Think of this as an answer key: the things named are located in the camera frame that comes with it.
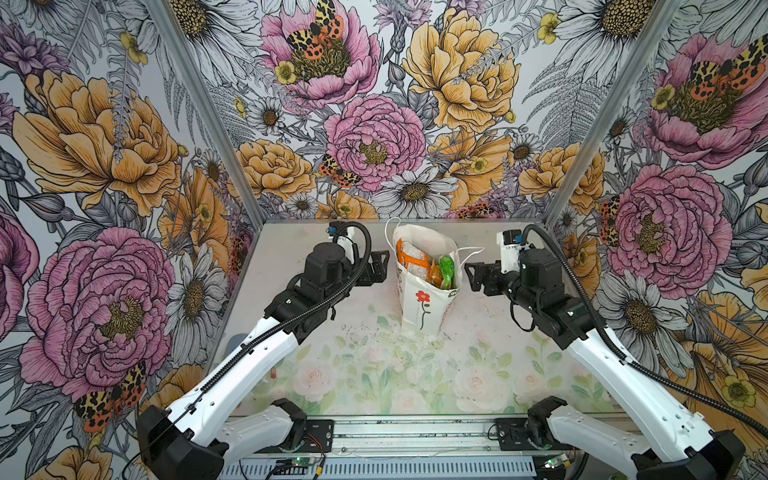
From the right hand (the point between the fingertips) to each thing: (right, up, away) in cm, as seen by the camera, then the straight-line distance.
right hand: (481, 274), depth 74 cm
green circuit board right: (+16, -44, -3) cm, 47 cm away
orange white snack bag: (-16, +3, +12) cm, 20 cm away
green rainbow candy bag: (-6, +1, +11) cm, 12 cm away
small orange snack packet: (-10, -1, +9) cm, 13 cm away
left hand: (-27, +2, -1) cm, 27 cm away
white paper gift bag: (-14, -9, +5) cm, 17 cm away
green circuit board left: (-43, -44, -3) cm, 61 cm away
